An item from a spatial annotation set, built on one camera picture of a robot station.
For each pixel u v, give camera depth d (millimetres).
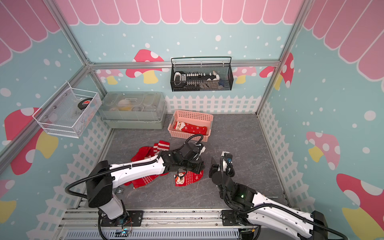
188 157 610
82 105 770
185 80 875
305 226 446
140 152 983
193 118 1147
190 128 1091
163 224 732
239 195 543
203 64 895
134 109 1025
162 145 997
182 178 854
